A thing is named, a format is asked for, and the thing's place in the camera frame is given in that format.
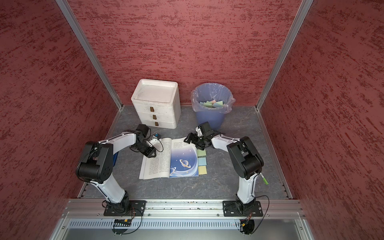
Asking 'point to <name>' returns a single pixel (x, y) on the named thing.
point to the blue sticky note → (202, 161)
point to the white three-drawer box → (157, 102)
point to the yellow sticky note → (202, 170)
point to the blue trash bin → (215, 120)
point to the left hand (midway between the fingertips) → (151, 156)
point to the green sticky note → (201, 152)
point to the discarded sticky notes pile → (213, 103)
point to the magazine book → (174, 158)
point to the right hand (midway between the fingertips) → (188, 145)
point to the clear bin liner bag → (207, 91)
